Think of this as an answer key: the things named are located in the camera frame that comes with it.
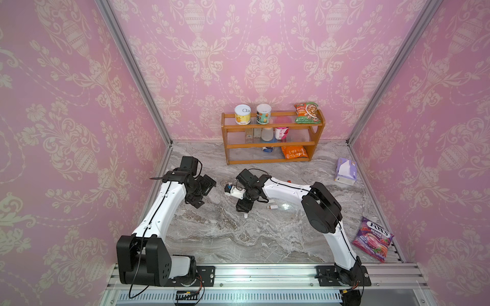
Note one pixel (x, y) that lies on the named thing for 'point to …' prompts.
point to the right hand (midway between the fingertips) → (241, 203)
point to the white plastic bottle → (267, 134)
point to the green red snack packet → (306, 113)
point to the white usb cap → (245, 215)
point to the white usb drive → (271, 201)
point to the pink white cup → (281, 132)
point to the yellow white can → (242, 114)
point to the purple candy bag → (373, 240)
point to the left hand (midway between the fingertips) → (213, 191)
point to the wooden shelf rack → (281, 141)
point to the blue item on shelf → (268, 150)
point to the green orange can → (263, 113)
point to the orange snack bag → (294, 152)
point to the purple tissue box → (346, 171)
